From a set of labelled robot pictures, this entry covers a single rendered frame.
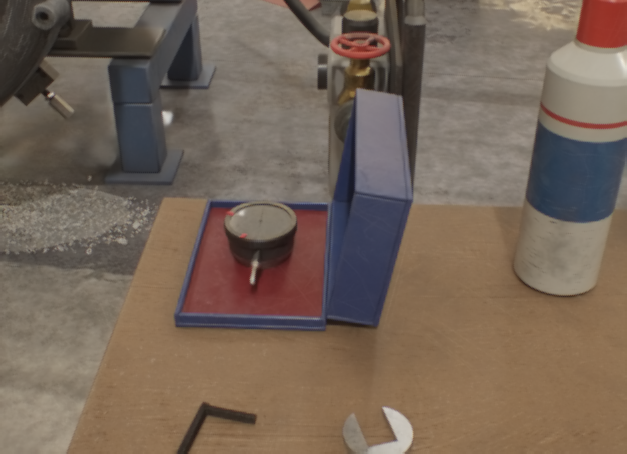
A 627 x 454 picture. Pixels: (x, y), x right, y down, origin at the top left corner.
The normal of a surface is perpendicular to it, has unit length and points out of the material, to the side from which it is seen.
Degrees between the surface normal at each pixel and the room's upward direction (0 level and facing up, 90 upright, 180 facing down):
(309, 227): 0
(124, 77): 90
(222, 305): 0
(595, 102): 90
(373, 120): 9
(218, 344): 0
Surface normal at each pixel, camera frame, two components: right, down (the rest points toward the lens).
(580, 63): -0.44, -0.36
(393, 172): 0.16, -0.82
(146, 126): -0.04, 0.55
